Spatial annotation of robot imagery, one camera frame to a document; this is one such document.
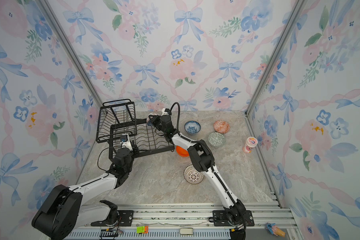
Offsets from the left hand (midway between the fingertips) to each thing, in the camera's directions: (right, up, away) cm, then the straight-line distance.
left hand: (133, 140), depth 86 cm
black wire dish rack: (-17, +7, +20) cm, 27 cm away
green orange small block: (+10, -40, -17) cm, 44 cm away
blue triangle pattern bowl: (+5, +11, +17) cm, 21 cm away
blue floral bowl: (+35, +8, +24) cm, 43 cm away
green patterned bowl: (+52, -1, +18) cm, 55 cm away
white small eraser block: (+30, -42, -15) cm, 53 cm away
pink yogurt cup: (+69, -2, +5) cm, 69 cm away
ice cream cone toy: (+70, -40, -17) cm, 83 cm away
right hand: (+5, +16, +13) cm, 21 cm away
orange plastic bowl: (+28, -8, +11) cm, 31 cm away
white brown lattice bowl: (+34, -21, +2) cm, 40 cm away
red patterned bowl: (+57, +8, +24) cm, 62 cm away
